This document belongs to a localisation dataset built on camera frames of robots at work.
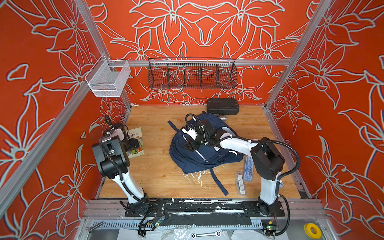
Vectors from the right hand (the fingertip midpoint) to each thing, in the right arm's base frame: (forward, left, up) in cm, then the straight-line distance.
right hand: (183, 141), depth 86 cm
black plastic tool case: (+35, -30, -5) cm, 46 cm away
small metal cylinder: (+24, -28, -7) cm, 38 cm away
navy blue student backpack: (-11, -3, -3) cm, 11 cm away
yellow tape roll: (-42, -61, -12) cm, 75 cm away
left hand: (+1, +36, -9) cm, 38 cm away
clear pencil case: (-21, -31, -9) cm, 39 cm away
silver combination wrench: (-43, -16, -10) cm, 47 cm away
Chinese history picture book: (+14, +34, -10) cm, 38 cm away
